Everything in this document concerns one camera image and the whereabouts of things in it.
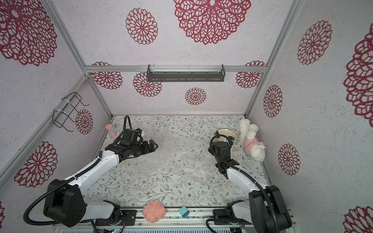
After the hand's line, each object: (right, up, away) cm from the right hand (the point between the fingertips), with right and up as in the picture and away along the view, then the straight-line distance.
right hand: (211, 142), depth 88 cm
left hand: (-35, -4, -3) cm, 36 cm away
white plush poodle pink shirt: (+26, -3, +2) cm, 26 cm away
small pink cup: (-69, +4, +19) cm, 72 cm away
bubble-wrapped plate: (+15, +6, +21) cm, 26 cm away
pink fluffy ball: (-31, -32, -17) cm, 48 cm away
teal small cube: (-17, -35, -13) cm, 41 cm away
